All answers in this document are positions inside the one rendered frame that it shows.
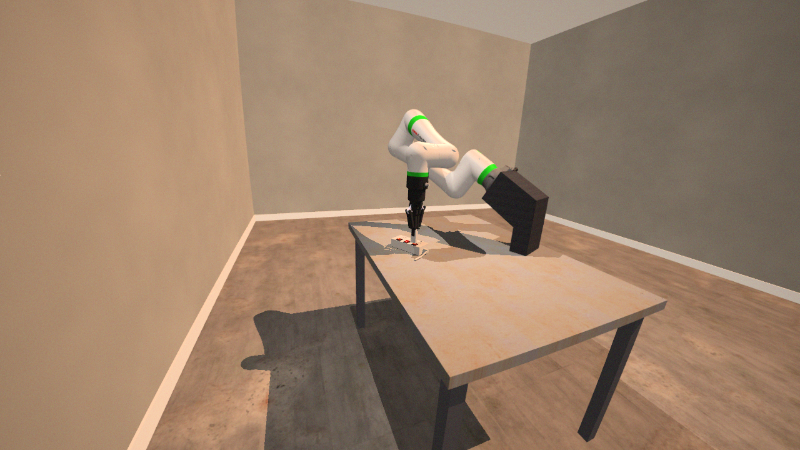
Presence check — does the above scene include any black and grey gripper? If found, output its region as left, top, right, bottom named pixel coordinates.
left=405, top=189, right=426, bottom=244

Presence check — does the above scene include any cream power strip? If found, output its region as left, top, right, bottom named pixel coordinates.
left=391, top=235, right=429, bottom=261

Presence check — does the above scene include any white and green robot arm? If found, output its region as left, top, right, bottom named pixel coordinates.
left=388, top=109, right=518, bottom=199

